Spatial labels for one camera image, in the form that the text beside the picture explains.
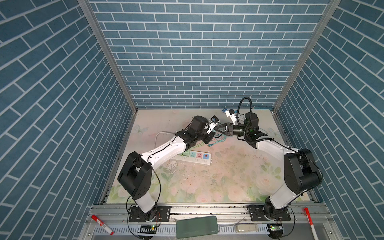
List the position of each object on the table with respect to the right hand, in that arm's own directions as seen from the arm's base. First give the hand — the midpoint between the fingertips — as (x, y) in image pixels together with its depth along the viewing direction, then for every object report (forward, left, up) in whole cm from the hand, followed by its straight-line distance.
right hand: (214, 128), depth 80 cm
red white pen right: (-40, -49, -23) cm, 67 cm away
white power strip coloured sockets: (-8, +8, -20) cm, 23 cm away
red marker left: (-46, +50, -20) cm, 71 cm away
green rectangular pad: (-43, +6, -22) cm, 48 cm away
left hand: (+2, +1, -4) cm, 4 cm away
